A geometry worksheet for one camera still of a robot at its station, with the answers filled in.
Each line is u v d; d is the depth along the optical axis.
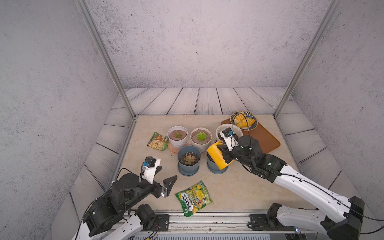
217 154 0.72
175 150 0.98
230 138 0.58
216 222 0.74
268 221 0.65
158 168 0.64
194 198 0.79
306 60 0.89
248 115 1.19
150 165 0.51
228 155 0.62
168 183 0.54
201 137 0.93
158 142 1.04
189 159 0.87
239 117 1.13
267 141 1.05
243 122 1.10
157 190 0.53
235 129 0.96
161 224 0.73
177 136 0.96
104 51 0.85
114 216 0.42
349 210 0.39
